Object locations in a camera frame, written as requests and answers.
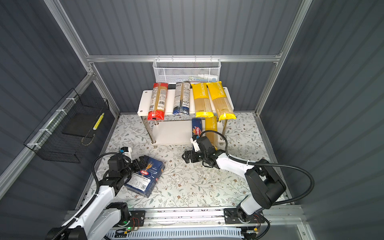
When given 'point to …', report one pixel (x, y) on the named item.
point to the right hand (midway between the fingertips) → (190, 155)
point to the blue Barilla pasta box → (142, 182)
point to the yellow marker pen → (98, 121)
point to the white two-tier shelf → (176, 129)
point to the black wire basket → (64, 135)
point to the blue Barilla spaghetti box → (196, 124)
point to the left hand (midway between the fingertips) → (142, 159)
